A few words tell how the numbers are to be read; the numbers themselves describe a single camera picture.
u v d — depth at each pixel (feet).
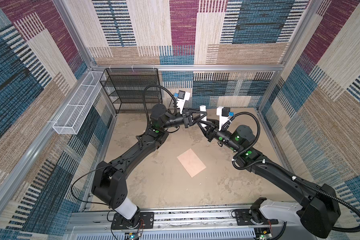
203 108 2.05
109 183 1.42
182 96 1.95
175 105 2.02
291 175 1.54
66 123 2.99
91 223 2.45
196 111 2.01
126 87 3.52
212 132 1.92
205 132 2.06
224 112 1.89
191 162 3.08
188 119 1.96
